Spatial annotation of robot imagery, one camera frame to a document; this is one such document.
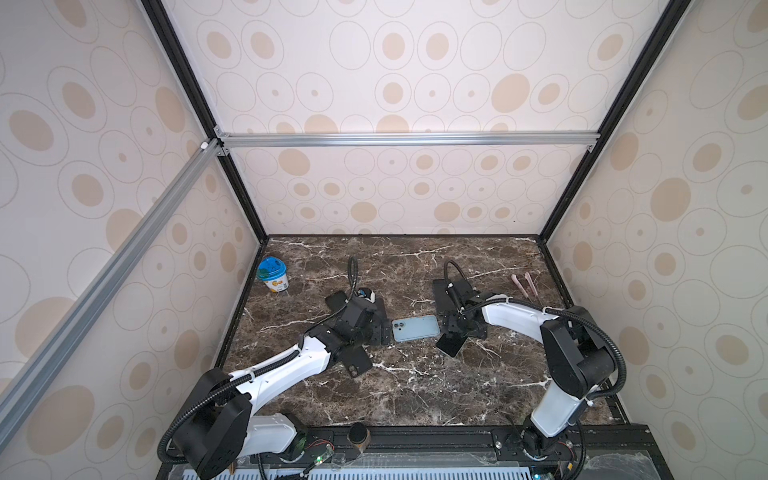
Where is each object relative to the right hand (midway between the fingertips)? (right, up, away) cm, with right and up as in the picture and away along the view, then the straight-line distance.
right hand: (458, 328), depth 95 cm
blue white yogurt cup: (-60, +18, +2) cm, 63 cm away
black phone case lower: (-32, -8, -7) cm, 33 cm away
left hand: (-22, +4, -11) cm, 25 cm away
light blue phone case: (-14, 0, 0) cm, 14 cm away
